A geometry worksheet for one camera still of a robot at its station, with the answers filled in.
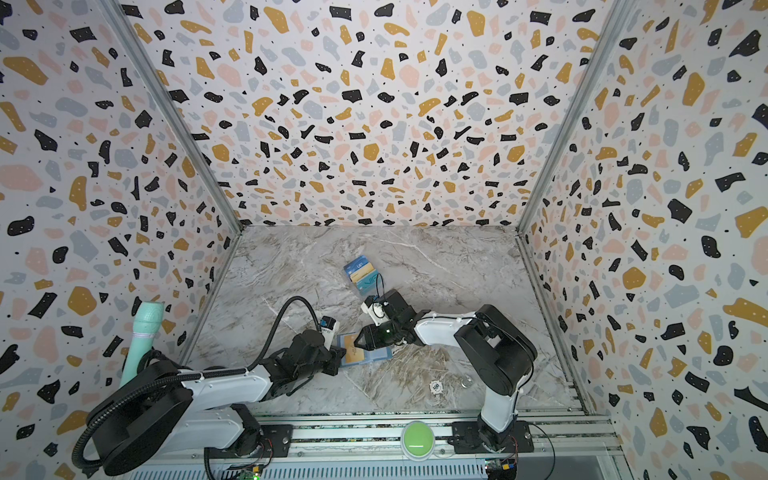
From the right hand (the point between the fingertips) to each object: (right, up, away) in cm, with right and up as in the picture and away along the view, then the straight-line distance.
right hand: (358, 338), depth 86 cm
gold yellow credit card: (-2, -5, +2) cm, 5 cm away
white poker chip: (+22, -13, -3) cm, 26 cm away
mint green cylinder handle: (-37, +11, -27) cm, 48 cm away
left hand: (-2, -3, 0) cm, 3 cm away
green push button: (+16, -21, -13) cm, 30 cm away
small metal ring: (+30, -10, -4) cm, 32 cm away
